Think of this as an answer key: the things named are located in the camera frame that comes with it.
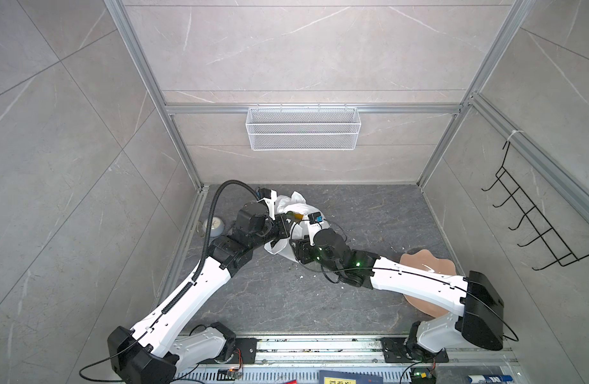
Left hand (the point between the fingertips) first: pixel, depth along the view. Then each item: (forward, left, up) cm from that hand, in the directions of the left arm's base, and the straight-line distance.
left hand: (295, 213), depth 71 cm
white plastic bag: (-2, -1, -5) cm, 5 cm away
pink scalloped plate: (-4, -49, -27) cm, 56 cm away
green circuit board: (-39, -37, -30) cm, 62 cm away
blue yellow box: (-39, -10, -30) cm, 50 cm away
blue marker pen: (-41, -55, -27) cm, 74 cm away
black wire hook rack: (-12, -68, 0) cm, 69 cm away
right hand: (-3, 0, -9) cm, 10 cm away
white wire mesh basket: (+46, -5, -1) cm, 46 cm away
